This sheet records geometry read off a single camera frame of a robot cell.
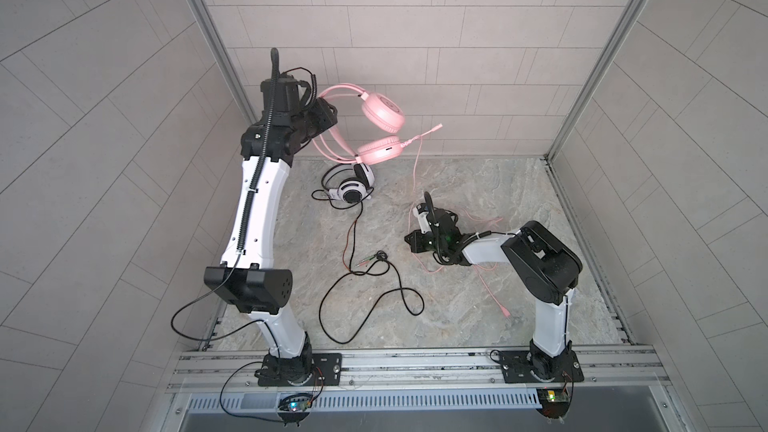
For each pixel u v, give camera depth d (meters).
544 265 0.51
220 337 0.77
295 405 0.64
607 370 0.73
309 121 0.60
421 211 0.86
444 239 0.75
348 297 0.83
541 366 0.63
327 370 0.71
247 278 0.42
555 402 0.68
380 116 0.60
